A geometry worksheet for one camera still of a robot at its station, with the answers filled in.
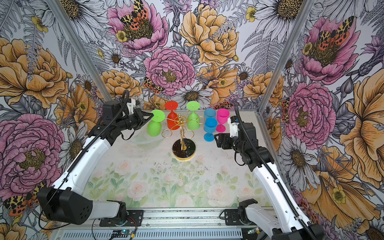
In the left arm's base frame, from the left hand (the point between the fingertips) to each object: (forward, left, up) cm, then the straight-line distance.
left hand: (154, 119), depth 75 cm
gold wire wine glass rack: (-1, -11, -29) cm, 31 cm away
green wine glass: (+6, -19, -9) cm, 22 cm away
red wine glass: (0, -9, -3) cm, 10 cm away
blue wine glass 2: (+19, -30, -16) cm, 39 cm away
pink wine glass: (+19, -39, -18) cm, 48 cm away
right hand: (-9, -33, -6) cm, 35 cm away
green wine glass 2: (+1, +1, -7) cm, 7 cm away
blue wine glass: (+7, -29, -15) cm, 34 cm away
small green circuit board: (-43, +13, -31) cm, 54 cm away
